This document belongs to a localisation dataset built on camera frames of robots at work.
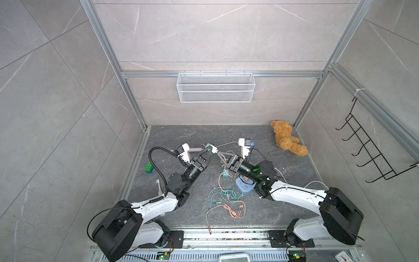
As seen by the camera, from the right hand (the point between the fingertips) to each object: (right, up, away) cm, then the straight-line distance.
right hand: (219, 156), depth 64 cm
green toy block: (-41, -10, +31) cm, 52 cm away
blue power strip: (+11, -12, +2) cm, 16 cm away
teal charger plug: (+4, -13, +26) cm, 30 cm away
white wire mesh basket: (+2, +39, +36) cm, 54 cm away
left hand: (-2, +3, -1) cm, 3 cm away
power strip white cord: (+55, -18, +28) cm, 64 cm away
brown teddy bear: (+44, +13, +42) cm, 62 cm away
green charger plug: (-2, +3, 0) cm, 3 cm away
